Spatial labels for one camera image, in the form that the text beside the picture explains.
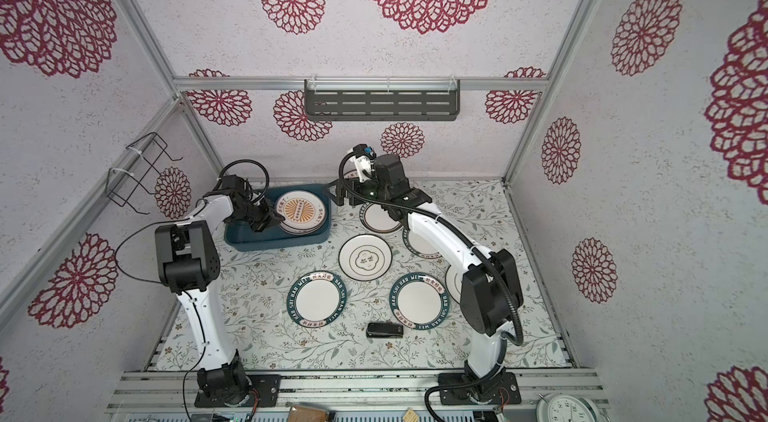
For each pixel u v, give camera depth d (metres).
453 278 0.93
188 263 0.58
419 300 0.90
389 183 0.63
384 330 0.82
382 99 0.94
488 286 0.48
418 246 1.00
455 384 0.75
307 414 0.67
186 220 0.62
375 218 1.06
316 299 0.88
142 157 0.78
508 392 0.73
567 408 0.69
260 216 0.92
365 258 0.98
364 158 0.71
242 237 1.03
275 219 0.95
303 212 1.06
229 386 0.66
